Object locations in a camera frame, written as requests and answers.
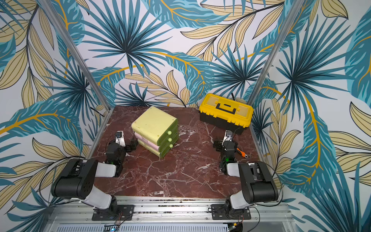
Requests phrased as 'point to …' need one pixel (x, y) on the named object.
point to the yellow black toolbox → (226, 113)
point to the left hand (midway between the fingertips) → (126, 138)
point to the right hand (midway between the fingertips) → (225, 138)
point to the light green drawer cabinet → (156, 131)
